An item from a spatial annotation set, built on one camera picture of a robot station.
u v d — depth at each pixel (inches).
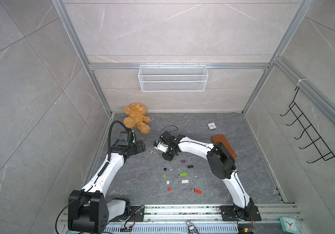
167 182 33.0
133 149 30.1
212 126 43.1
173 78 39.7
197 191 31.7
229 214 29.1
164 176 33.8
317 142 24.9
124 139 25.4
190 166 35.7
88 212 15.5
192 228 26.5
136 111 42.4
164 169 35.0
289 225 27.1
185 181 33.0
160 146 33.9
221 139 40.9
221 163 21.7
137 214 28.6
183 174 34.6
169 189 32.2
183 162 36.5
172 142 28.3
